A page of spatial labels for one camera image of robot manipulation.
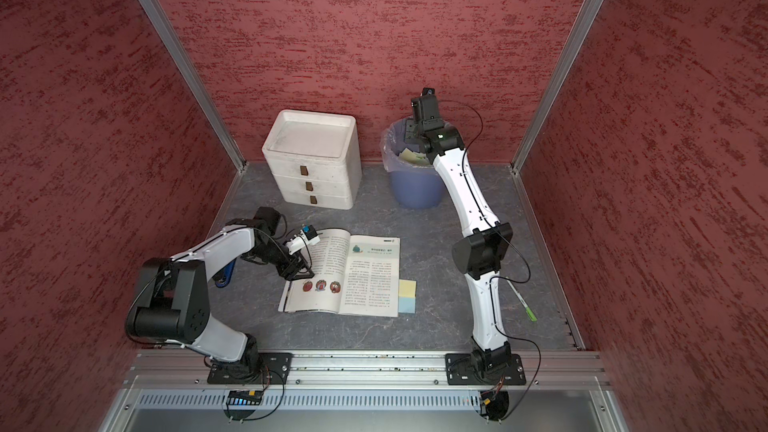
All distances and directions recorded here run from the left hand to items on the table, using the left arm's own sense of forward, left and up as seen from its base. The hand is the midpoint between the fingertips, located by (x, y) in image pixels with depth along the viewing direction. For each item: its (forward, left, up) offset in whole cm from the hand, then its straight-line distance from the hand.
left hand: (303, 272), depth 87 cm
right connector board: (-31, -52, -6) cm, 61 cm away
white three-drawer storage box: (+28, -3, +20) cm, 34 cm away
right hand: (+33, -34, +27) cm, 55 cm away
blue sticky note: (-7, -31, -5) cm, 32 cm away
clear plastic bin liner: (+35, -26, +20) cm, 49 cm away
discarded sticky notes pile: (+38, -34, +10) cm, 52 cm away
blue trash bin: (+24, -33, +15) cm, 44 cm away
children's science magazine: (+1, -15, -3) cm, 15 cm away
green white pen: (-10, -66, -4) cm, 67 cm away
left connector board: (-30, +10, -6) cm, 32 cm away
